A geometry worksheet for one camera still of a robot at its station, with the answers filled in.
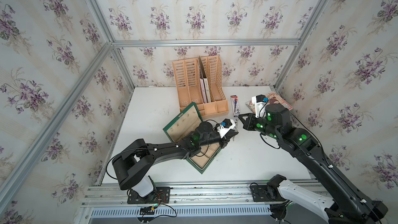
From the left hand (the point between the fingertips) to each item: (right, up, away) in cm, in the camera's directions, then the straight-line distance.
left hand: (240, 136), depth 72 cm
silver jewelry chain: (-4, +6, -9) cm, 12 cm away
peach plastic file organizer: (-29, +35, +43) cm, 63 cm away
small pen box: (+6, +13, +36) cm, 38 cm away
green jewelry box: (-28, +3, +12) cm, 31 cm away
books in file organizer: (-16, +26, +16) cm, 34 cm away
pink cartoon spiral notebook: (+36, +19, +42) cm, 58 cm away
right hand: (-1, +10, -4) cm, 11 cm away
